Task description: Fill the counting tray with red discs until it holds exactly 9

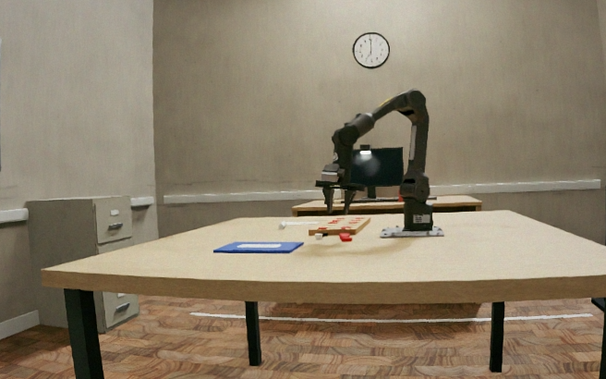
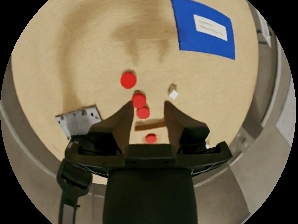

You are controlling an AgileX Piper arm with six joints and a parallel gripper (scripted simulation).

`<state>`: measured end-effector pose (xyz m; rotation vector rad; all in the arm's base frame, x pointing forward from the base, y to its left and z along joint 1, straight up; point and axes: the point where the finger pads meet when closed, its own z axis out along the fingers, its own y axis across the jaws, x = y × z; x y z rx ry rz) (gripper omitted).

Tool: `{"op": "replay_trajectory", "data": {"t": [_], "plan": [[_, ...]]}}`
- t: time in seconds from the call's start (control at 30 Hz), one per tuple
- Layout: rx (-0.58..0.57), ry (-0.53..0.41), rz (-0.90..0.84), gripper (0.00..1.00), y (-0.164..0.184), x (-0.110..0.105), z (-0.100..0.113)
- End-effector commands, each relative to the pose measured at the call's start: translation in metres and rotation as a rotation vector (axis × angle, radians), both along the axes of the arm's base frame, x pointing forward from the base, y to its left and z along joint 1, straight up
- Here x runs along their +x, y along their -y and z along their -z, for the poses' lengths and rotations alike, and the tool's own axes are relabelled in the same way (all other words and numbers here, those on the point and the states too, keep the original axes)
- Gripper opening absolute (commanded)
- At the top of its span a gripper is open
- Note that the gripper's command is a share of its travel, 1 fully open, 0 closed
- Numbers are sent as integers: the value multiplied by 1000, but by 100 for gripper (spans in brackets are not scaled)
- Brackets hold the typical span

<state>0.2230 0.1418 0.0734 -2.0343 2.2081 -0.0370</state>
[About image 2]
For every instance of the red disc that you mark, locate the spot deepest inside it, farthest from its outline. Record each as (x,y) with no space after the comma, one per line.
(143,113)
(139,100)
(150,138)
(128,80)

